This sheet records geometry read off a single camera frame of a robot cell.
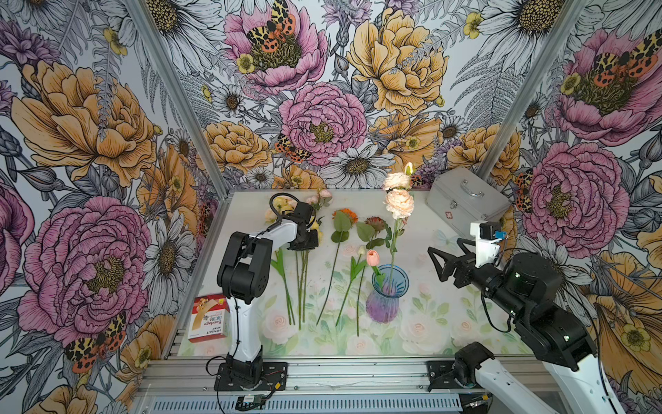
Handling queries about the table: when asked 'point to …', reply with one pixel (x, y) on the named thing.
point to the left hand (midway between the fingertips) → (310, 250)
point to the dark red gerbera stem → (374, 221)
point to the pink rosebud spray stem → (324, 198)
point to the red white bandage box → (209, 318)
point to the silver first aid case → (461, 197)
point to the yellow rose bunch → (282, 206)
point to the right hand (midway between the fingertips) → (440, 251)
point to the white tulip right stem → (355, 267)
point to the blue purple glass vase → (382, 305)
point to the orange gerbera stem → (343, 218)
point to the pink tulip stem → (373, 260)
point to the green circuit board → (250, 402)
